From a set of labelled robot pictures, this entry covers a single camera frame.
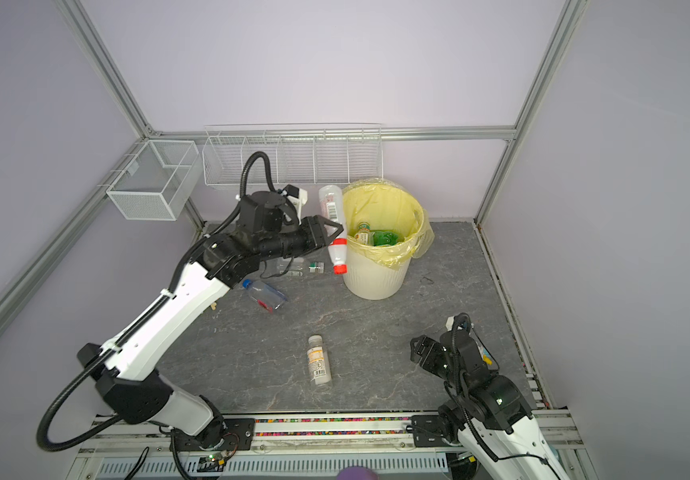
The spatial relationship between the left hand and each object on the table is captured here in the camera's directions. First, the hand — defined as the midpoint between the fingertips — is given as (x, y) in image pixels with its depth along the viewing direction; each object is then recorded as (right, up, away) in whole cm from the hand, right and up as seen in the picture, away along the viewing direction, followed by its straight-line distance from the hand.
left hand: (338, 238), depth 65 cm
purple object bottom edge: (+4, -55, +5) cm, 56 cm away
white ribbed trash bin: (+9, -14, +41) cm, 44 cm away
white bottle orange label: (-6, -33, +16) cm, 37 cm away
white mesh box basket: (-62, +20, +34) cm, 73 cm away
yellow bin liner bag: (+14, +12, +29) cm, 34 cm away
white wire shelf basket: (-14, +29, +32) cm, 45 cm away
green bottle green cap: (+13, +1, +29) cm, 32 cm away
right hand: (+21, -28, +10) cm, 36 cm away
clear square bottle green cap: (+6, +2, +27) cm, 28 cm away
